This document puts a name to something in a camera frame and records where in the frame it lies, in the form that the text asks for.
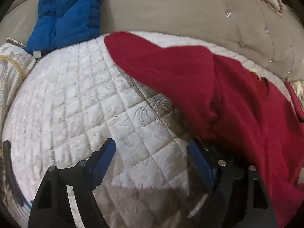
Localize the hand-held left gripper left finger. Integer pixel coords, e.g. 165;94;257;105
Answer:
28;138;117;228

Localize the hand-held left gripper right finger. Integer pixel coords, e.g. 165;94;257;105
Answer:
188;138;278;228

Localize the red garment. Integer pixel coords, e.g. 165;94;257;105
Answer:
104;32;304;228

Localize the white quilted sofa cover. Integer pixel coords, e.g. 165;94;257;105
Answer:
1;30;292;228

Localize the gold patterned cushion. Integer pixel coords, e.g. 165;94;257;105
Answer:
0;37;36;129

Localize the beige tufted sofa backrest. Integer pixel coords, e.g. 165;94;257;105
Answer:
0;0;304;81

